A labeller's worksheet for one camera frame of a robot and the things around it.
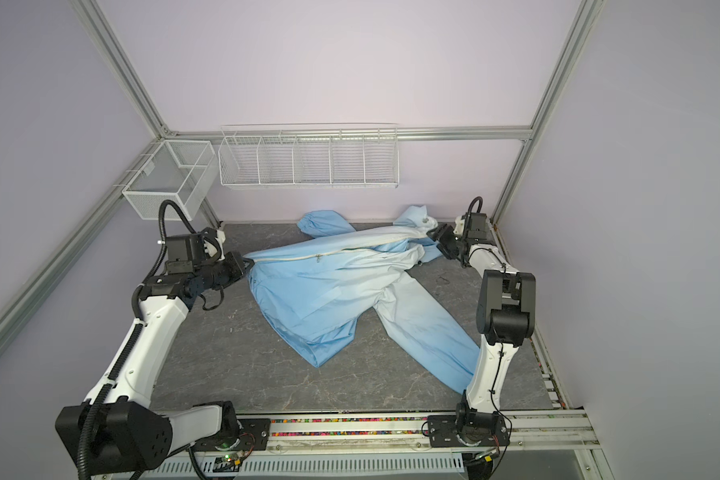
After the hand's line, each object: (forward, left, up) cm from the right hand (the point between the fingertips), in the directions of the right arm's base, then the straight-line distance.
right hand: (432, 237), depth 100 cm
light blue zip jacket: (-21, +39, -3) cm, 45 cm away
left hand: (-20, +51, +12) cm, 56 cm away
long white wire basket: (+20, +41, +19) cm, 49 cm away
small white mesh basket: (+18, +86, +15) cm, 89 cm away
